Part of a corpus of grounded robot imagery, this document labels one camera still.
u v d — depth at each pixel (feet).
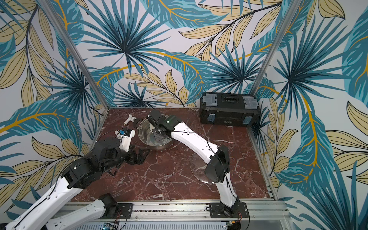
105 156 1.53
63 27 2.47
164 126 1.77
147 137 3.31
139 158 1.89
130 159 1.87
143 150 1.90
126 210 2.41
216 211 2.39
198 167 2.89
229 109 3.30
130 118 3.58
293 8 2.26
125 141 1.86
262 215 2.41
